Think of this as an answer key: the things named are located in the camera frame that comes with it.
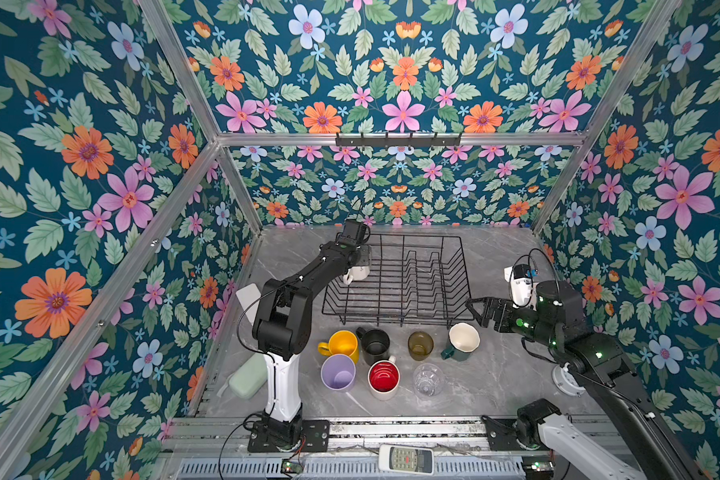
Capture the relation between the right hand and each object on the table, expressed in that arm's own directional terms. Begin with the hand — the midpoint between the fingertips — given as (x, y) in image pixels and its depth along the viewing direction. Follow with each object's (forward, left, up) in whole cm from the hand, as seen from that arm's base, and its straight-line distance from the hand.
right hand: (479, 302), depth 68 cm
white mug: (+23, +31, -19) cm, 43 cm away
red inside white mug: (-9, +23, -26) cm, 36 cm away
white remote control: (-28, +17, -25) cm, 41 cm away
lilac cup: (-7, +36, -26) cm, 45 cm away
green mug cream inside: (+1, -1, -23) cm, 23 cm away
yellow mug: (0, +35, -22) cm, 41 cm away
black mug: (0, +25, -23) cm, 34 cm away
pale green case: (-11, +59, -21) cm, 63 cm away
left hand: (+29, +29, -12) cm, 43 cm away
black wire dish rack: (+23, +12, -21) cm, 33 cm away
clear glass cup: (-9, +10, -26) cm, 29 cm away
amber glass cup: (0, +12, -25) cm, 27 cm away
